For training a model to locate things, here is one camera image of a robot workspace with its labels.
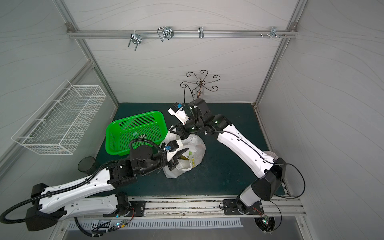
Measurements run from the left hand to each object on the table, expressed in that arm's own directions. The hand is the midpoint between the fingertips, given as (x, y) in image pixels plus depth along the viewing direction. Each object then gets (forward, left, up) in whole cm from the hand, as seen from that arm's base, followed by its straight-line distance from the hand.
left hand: (186, 148), depth 60 cm
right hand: (+10, +8, -1) cm, 12 cm away
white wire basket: (+10, +60, 0) cm, 61 cm away
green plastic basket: (+35, +29, -32) cm, 55 cm away
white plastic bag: (+2, -4, -6) cm, 7 cm away
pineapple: (-2, +2, -4) cm, 5 cm away
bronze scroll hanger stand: (+45, -6, -1) cm, 46 cm away
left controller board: (-24, +31, -31) cm, 50 cm away
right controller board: (-22, -39, -34) cm, 56 cm away
